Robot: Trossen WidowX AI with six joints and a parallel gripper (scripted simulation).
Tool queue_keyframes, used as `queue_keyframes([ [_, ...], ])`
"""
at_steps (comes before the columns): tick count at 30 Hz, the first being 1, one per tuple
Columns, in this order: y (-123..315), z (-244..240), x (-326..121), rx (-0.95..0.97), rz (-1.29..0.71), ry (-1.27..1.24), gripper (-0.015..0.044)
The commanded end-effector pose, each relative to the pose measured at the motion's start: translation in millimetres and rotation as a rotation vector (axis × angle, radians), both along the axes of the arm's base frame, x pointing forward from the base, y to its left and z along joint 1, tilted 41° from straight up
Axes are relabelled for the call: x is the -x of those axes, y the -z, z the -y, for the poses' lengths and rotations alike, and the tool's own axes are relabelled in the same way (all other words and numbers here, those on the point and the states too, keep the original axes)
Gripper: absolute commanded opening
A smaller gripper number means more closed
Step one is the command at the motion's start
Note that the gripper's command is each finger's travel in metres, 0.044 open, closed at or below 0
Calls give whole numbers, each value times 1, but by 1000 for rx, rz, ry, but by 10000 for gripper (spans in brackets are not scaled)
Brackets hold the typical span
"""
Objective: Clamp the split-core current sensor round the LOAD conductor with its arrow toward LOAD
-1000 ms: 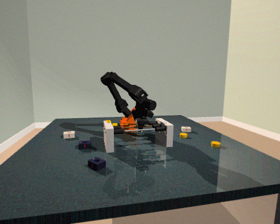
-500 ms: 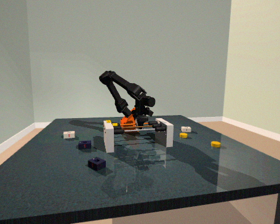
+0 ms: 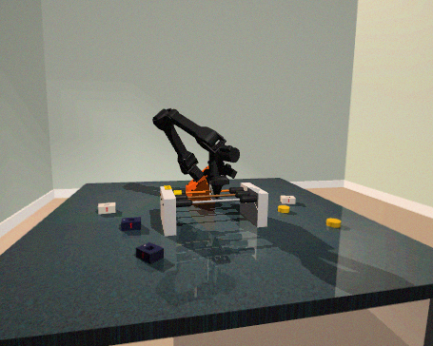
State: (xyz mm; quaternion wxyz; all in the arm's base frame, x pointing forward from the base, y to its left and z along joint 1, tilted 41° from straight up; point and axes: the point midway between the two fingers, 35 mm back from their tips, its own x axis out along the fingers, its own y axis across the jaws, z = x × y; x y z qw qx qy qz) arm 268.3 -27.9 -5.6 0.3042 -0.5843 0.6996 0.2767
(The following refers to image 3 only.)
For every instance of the small white block with red marking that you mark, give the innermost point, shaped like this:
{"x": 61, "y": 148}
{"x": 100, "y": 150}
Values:
{"x": 288, "y": 200}

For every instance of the yellow short cylinder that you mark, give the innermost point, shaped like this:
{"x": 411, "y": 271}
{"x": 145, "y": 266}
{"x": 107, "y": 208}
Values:
{"x": 283, "y": 209}
{"x": 333, "y": 223}

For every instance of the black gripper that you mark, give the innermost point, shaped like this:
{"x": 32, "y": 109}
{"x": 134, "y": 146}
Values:
{"x": 214, "y": 172}

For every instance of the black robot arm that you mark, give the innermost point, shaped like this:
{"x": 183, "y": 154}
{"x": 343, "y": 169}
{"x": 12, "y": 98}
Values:
{"x": 204, "y": 136}

